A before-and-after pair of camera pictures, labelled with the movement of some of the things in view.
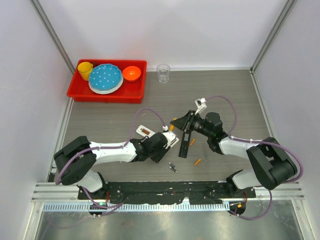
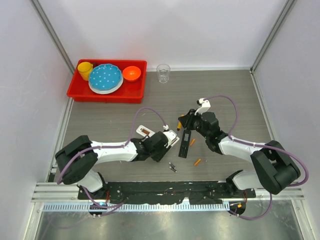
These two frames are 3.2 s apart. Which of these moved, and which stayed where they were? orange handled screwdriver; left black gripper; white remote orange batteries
Moved: orange handled screwdriver
Stayed: white remote orange batteries; left black gripper
